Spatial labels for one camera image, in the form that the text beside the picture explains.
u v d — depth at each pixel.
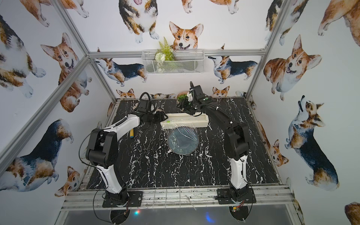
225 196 0.73
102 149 0.50
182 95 1.06
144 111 0.76
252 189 0.76
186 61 0.92
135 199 0.73
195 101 0.72
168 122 0.96
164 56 0.82
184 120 0.97
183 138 0.95
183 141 0.97
